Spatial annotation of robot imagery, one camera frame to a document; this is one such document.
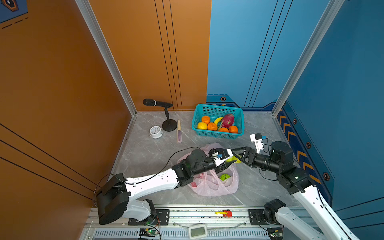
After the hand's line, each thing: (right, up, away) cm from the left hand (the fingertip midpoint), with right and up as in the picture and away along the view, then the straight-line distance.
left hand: (232, 153), depth 67 cm
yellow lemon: (-12, +12, +37) cm, 40 cm away
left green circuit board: (-40, -39, +4) cm, 56 cm away
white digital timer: (-16, -36, +2) cm, 39 cm away
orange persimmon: (-9, +17, +42) cm, 46 cm away
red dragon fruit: (+6, +16, +38) cm, 42 cm away
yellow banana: (0, +16, +45) cm, 48 cm away
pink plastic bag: (-9, -18, +10) cm, 23 cm away
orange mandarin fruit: (+3, +9, +36) cm, 37 cm away
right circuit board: (+22, -40, +4) cm, 45 cm away
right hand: (0, -1, -1) cm, 1 cm away
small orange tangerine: (-5, +12, +37) cm, 39 cm away
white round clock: (-44, +8, +36) cm, 58 cm away
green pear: (0, -2, -2) cm, 3 cm away
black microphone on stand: (-37, +13, +44) cm, 59 cm away
